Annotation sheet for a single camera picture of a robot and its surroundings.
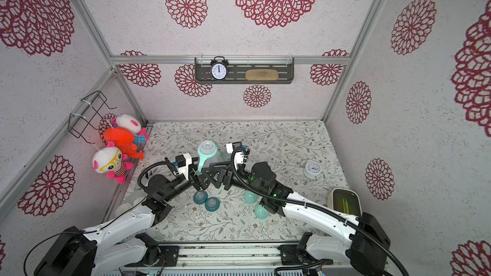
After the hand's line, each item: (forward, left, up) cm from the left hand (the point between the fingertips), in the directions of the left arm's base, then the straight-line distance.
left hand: (213, 163), depth 73 cm
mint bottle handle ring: (-1, +1, +11) cm, 11 cm away
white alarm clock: (+9, -46, -21) cm, 51 cm away
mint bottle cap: (-5, -14, -21) cm, 26 cm away
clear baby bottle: (-3, -3, +9) cm, 10 cm away
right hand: (-8, 0, +10) cm, 12 cm away
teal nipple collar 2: (-5, +9, -23) cm, 25 cm away
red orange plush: (+17, +44, -6) cm, 47 cm away
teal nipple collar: (-7, +3, -24) cm, 25 cm away
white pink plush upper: (+26, +45, -4) cm, 52 cm away
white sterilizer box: (-7, -56, -19) cm, 59 cm away
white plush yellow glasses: (+4, +44, -5) cm, 45 cm away
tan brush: (+42, -20, +11) cm, 48 cm away
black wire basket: (+22, +51, +10) cm, 57 cm away
